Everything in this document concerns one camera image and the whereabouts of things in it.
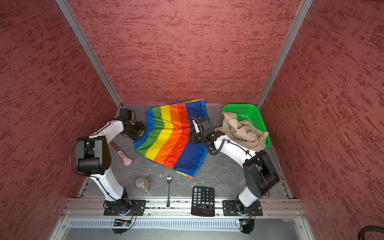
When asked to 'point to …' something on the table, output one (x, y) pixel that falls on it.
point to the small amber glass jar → (143, 184)
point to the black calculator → (203, 202)
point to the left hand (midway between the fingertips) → (144, 133)
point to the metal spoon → (169, 178)
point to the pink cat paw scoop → (127, 161)
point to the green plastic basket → (249, 112)
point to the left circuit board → (121, 222)
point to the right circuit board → (246, 225)
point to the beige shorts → (241, 133)
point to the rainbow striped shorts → (165, 139)
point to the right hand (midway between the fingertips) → (192, 139)
